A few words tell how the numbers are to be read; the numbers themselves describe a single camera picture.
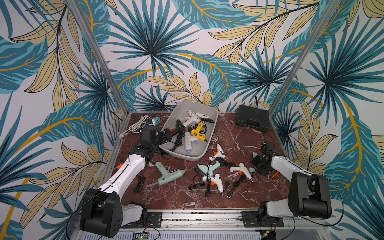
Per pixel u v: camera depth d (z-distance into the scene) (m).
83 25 0.73
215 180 0.85
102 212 0.39
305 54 0.85
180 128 1.03
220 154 0.95
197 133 1.00
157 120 1.10
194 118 1.11
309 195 0.44
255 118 1.09
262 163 0.76
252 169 0.88
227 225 0.73
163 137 0.75
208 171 0.87
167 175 0.84
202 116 1.15
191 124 1.10
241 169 0.89
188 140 0.99
